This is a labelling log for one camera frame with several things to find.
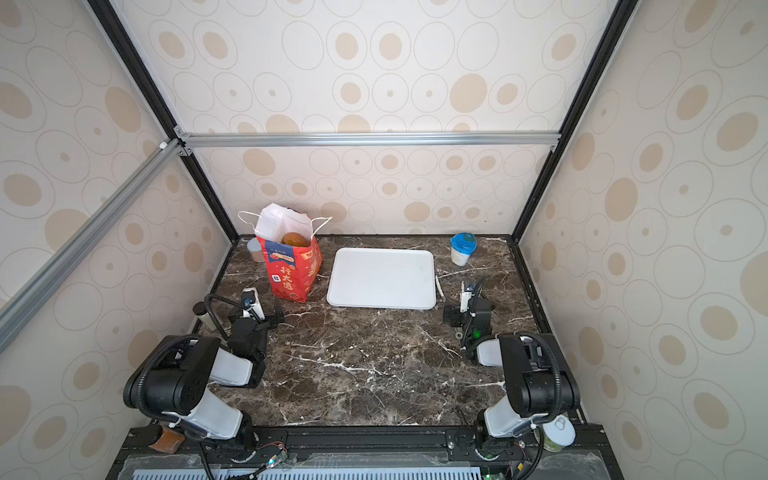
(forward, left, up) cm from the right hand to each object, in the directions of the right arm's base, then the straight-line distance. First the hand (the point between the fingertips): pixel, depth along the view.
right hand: (465, 299), depth 95 cm
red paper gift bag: (+4, +51, +20) cm, 55 cm away
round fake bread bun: (+19, +56, +10) cm, 60 cm away
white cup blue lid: (+19, -2, +4) cm, 20 cm away
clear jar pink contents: (+23, +74, 0) cm, 78 cm away
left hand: (-2, +61, +8) cm, 61 cm away
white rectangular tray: (+12, +27, -5) cm, 30 cm away
